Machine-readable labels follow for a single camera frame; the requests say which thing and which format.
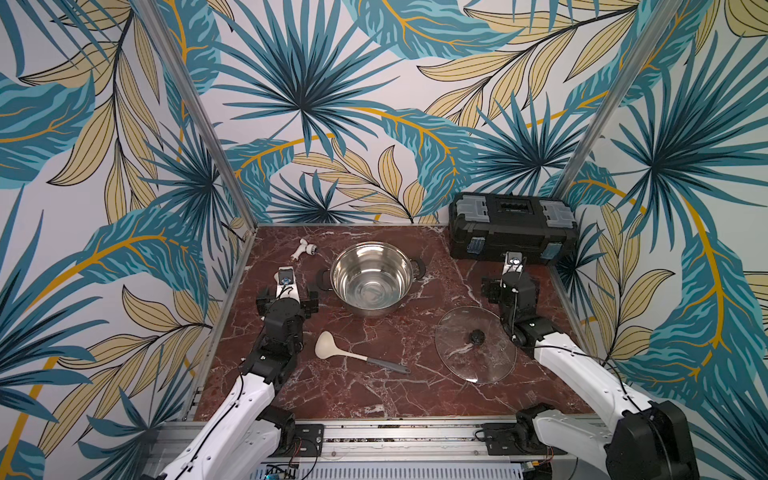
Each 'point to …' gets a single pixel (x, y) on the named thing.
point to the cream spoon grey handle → (324, 348)
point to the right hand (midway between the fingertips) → (510, 275)
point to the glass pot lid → (475, 345)
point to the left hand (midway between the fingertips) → (289, 288)
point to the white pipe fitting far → (306, 247)
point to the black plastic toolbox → (484, 225)
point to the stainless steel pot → (372, 278)
